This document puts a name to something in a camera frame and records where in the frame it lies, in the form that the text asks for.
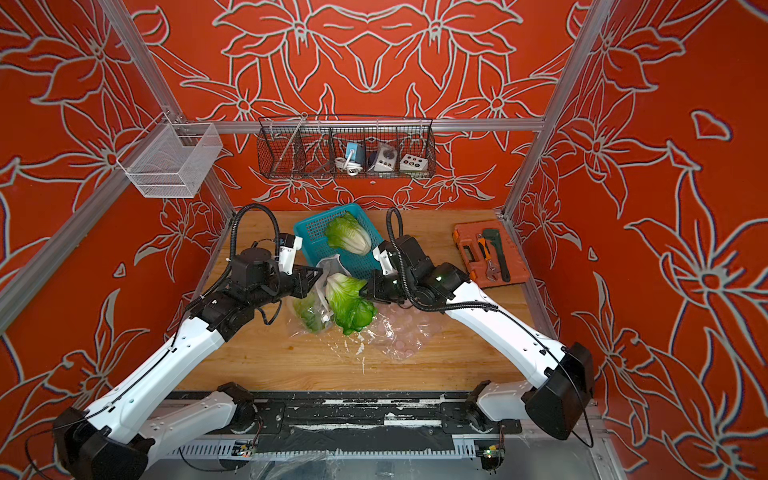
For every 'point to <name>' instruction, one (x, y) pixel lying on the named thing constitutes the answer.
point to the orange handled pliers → (484, 247)
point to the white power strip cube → (413, 163)
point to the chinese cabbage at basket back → (346, 232)
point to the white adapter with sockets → (385, 158)
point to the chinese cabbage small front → (351, 311)
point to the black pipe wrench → (492, 235)
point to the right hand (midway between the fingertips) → (352, 294)
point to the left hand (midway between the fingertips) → (321, 268)
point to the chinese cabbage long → (312, 312)
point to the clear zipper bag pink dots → (398, 332)
